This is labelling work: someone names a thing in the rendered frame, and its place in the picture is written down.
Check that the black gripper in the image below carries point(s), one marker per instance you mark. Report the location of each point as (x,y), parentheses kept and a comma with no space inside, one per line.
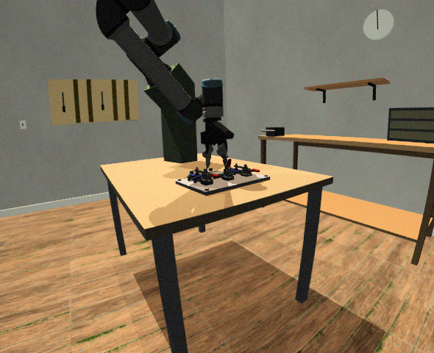
(209,137)

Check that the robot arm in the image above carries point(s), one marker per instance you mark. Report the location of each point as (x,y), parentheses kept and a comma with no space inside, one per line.
(144,54)

